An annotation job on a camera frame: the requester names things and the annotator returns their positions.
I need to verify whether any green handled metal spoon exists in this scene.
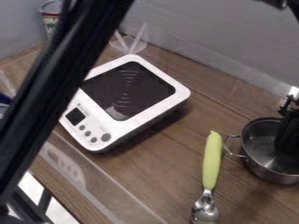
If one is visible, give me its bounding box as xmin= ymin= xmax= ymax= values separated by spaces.
xmin=191 ymin=130 xmax=222 ymax=224

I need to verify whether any tomato sauce can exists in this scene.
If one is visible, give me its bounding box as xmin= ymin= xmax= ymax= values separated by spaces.
xmin=39 ymin=0 xmax=63 ymax=36

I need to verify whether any silver metal pot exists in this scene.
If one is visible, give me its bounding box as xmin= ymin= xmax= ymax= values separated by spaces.
xmin=223 ymin=117 xmax=299 ymax=185

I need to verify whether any black metal table frame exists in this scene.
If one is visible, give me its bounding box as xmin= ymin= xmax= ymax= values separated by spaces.
xmin=0 ymin=187 xmax=54 ymax=224

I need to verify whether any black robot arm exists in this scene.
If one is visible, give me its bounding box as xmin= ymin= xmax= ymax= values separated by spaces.
xmin=0 ymin=0 xmax=135 ymax=205

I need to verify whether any white and black induction stove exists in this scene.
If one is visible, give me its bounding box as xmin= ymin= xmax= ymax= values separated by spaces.
xmin=60 ymin=54 xmax=191 ymax=153

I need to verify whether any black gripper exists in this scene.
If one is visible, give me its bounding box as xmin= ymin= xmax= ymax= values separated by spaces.
xmin=275 ymin=94 xmax=299 ymax=158

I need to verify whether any clear acrylic barrier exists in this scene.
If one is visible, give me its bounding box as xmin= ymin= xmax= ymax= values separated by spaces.
xmin=0 ymin=23 xmax=299 ymax=224

